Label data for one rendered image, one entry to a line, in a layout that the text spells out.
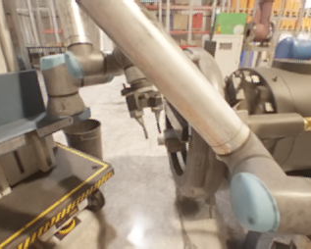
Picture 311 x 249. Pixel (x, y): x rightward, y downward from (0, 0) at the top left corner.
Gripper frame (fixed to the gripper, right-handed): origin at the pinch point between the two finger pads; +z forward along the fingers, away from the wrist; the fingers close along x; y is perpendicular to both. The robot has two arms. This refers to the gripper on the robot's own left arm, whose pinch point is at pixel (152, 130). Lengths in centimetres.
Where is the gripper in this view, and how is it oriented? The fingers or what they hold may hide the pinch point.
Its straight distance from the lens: 63.7
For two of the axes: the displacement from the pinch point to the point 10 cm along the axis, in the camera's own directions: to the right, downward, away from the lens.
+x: 6.3, -2.2, 7.5
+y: 7.4, -1.4, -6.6
